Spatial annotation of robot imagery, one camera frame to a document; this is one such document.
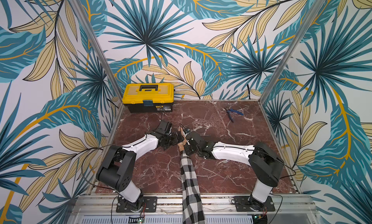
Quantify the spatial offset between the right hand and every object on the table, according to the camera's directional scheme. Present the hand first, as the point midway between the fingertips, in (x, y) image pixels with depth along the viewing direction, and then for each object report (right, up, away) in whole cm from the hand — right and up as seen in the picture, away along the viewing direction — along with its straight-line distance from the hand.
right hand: (185, 144), depth 89 cm
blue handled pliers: (+36, +22, +25) cm, 49 cm away
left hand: (-4, +1, +1) cm, 5 cm away
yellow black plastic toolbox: (-25, +30, +11) cm, 41 cm away
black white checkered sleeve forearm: (+4, -27, -21) cm, 34 cm away
